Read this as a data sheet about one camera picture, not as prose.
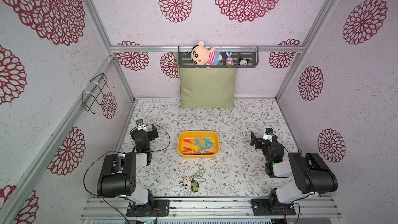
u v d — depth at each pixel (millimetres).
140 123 788
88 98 729
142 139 695
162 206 738
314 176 439
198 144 947
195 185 794
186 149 937
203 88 975
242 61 920
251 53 937
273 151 702
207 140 970
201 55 837
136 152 720
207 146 941
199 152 922
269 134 763
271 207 672
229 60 907
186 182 796
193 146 945
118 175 456
